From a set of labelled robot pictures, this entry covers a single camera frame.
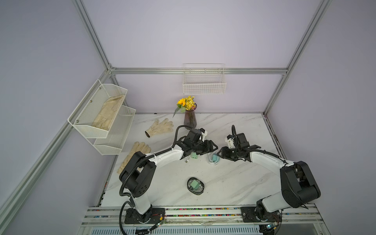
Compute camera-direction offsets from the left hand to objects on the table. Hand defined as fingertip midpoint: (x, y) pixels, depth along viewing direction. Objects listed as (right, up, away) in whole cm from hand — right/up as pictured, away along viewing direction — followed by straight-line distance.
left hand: (214, 150), depth 84 cm
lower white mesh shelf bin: (-72, +8, +29) cm, 78 cm away
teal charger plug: (+2, -7, +8) cm, 11 cm away
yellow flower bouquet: (-16, +29, +9) cm, 34 cm away
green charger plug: (-11, -20, -2) cm, 23 cm away
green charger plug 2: (-12, 0, -14) cm, 19 cm away
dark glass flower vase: (-15, +19, +20) cm, 31 cm away
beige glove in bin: (-60, +19, -5) cm, 63 cm away
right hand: (+5, -5, +7) cm, 10 cm away
